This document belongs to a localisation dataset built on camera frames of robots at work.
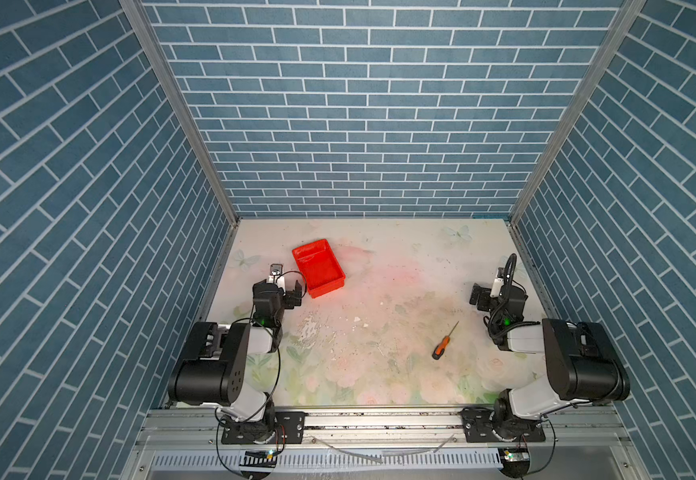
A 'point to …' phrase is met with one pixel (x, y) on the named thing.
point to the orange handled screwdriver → (440, 348)
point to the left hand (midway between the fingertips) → (281, 279)
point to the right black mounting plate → (478, 428)
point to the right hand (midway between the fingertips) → (491, 283)
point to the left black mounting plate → (289, 427)
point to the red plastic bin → (320, 268)
